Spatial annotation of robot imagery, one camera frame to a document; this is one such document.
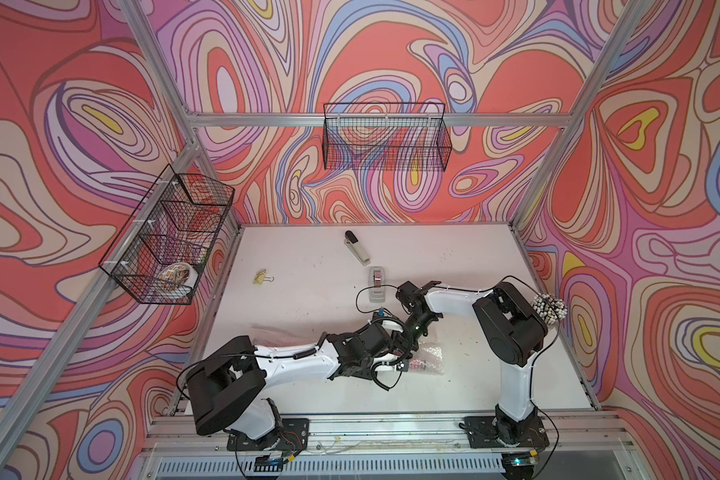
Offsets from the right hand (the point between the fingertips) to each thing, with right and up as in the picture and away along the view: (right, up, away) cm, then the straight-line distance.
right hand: (395, 363), depth 85 cm
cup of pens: (+39, +18, -9) cm, 44 cm away
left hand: (-5, +3, 0) cm, 6 cm away
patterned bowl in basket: (-55, +25, -13) cm, 62 cm away
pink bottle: (+6, +2, -4) cm, 7 cm away
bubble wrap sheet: (+9, +2, -3) cm, 9 cm away
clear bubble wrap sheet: (-35, +8, -1) cm, 36 cm away
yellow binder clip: (-45, +23, +18) cm, 54 cm away
